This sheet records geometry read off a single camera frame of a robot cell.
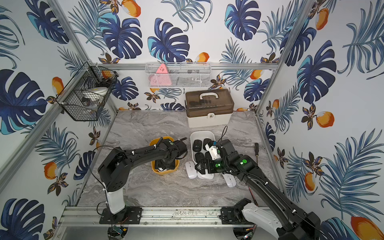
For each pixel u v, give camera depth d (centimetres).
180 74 100
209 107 95
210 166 64
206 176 86
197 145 98
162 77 90
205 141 101
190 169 89
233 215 66
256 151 97
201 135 103
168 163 74
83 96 81
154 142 96
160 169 85
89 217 76
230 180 84
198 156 93
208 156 95
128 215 73
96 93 80
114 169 51
